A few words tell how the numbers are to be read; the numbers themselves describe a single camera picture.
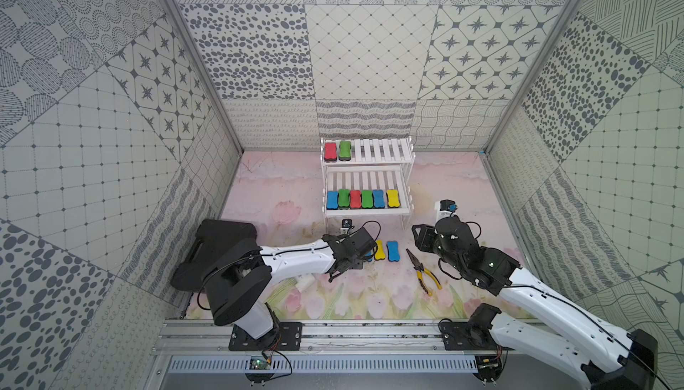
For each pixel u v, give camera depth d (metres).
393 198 0.89
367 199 0.87
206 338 0.75
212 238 0.88
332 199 0.88
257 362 0.72
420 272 0.86
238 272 0.49
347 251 0.64
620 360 0.39
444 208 0.66
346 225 0.80
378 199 0.88
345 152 0.80
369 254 0.72
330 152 0.82
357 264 0.78
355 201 0.86
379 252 0.89
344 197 0.88
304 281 0.82
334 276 0.73
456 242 0.55
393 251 0.90
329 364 0.70
